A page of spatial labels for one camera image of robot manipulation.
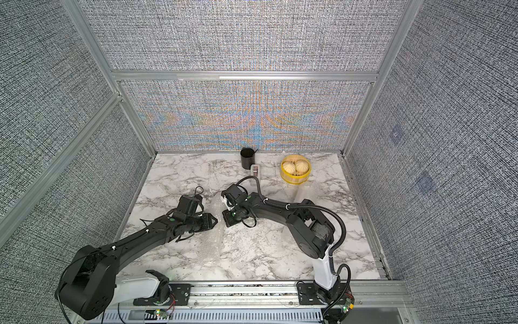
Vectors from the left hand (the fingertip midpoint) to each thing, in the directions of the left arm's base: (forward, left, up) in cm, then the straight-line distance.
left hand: (217, 221), depth 87 cm
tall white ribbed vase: (+15, -38, -3) cm, 41 cm away
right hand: (+2, -3, +1) cm, 4 cm away
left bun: (+29, -35, 0) cm, 46 cm away
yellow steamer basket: (+23, -39, -2) cm, 45 cm away
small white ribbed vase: (+1, -5, +10) cm, 12 cm away
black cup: (+36, -13, +1) cm, 38 cm away
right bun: (+29, -42, 0) cm, 51 cm away
